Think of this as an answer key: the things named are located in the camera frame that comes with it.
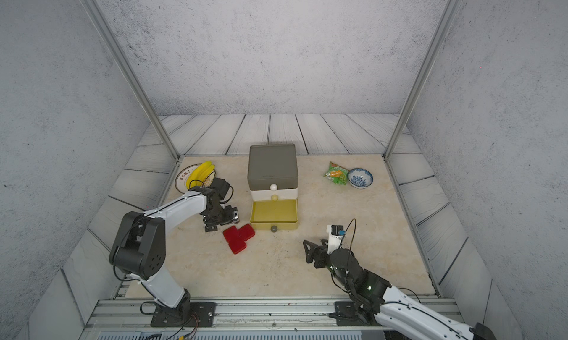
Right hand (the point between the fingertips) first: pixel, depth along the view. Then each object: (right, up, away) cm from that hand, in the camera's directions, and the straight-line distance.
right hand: (313, 243), depth 78 cm
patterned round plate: (-62, +22, +33) cm, 74 cm away
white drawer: (-16, +15, +14) cm, 26 cm away
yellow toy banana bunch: (-52, +24, +30) cm, 64 cm away
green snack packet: (+14, +24, +28) cm, 40 cm away
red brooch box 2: (-26, 0, +15) cm, 30 cm away
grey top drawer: (-15, +27, +11) cm, 33 cm away
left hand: (-31, +4, +14) cm, 34 cm away
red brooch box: (-32, -1, +13) cm, 34 cm away
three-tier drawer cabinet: (-15, +24, +8) cm, 29 cm away
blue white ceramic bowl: (+26, +22, +31) cm, 46 cm away
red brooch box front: (-29, -4, +11) cm, 32 cm away
